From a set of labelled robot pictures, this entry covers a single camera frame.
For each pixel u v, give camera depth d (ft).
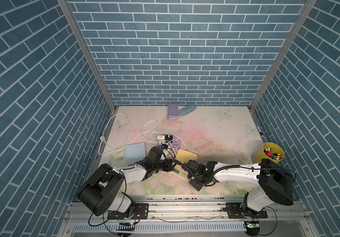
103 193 1.40
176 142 3.10
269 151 2.76
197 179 2.06
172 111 3.81
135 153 3.08
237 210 2.42
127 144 3.24
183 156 3.04
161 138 3.06
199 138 3.35
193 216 2.38
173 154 3.02
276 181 1.46
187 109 3.88
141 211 2.40
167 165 2.77
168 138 3.07
